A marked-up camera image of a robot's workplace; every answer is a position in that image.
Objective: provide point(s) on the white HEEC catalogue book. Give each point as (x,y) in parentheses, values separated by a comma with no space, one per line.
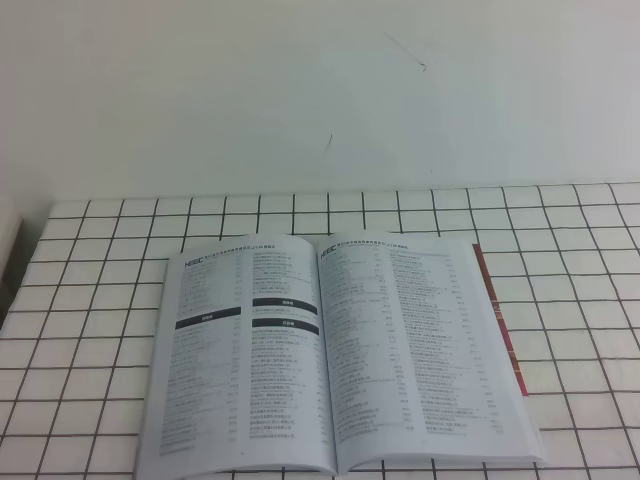
(271,350)

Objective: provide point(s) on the white black-grid tablecloth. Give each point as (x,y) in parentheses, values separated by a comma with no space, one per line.
(564,262)

